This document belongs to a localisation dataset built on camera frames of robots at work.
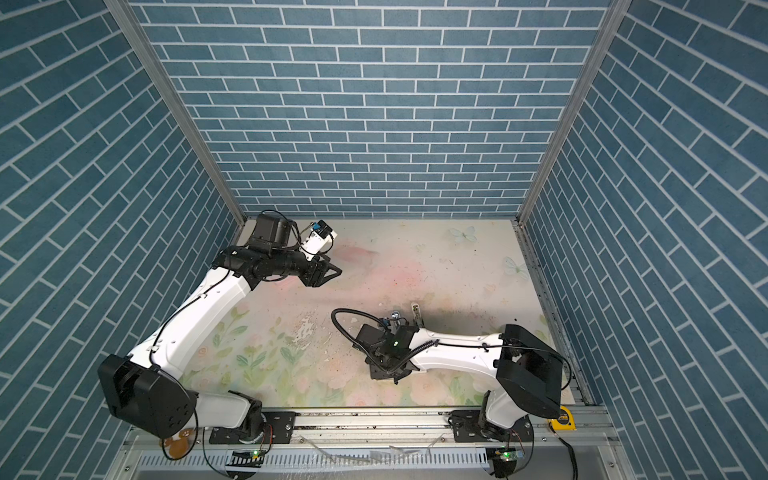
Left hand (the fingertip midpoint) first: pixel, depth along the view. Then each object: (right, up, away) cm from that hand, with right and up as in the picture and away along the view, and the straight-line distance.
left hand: (333, 264), depth 77 cm
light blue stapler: (+16, -18, +19) cm, 30 cm away
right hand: (+10, -29, +3) cm, 31 cm away
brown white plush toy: (-36, -43, -6) cm, 57 cm away
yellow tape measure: (+59, -39, -3) cm, 70 cm away
